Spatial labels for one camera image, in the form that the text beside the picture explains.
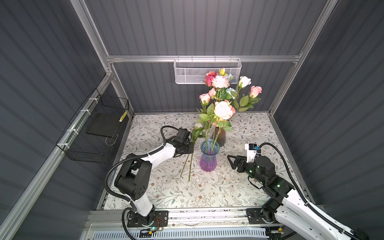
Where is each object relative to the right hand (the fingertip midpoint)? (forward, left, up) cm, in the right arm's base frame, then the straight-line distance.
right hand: (233, 158), depth 76 cm
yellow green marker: (+20, +59, +12) cm, 64 cm away
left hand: (+12, +23, -10) cm, 28 cm away
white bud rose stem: (+31, +18, -12) cm, 37 cm away
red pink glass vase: (+25, +3, -16) cm, 30 cm away
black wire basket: (+6, +70, +13) cm, 72 cm away
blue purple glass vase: (+7, +12, -2) cm, 14 cm away
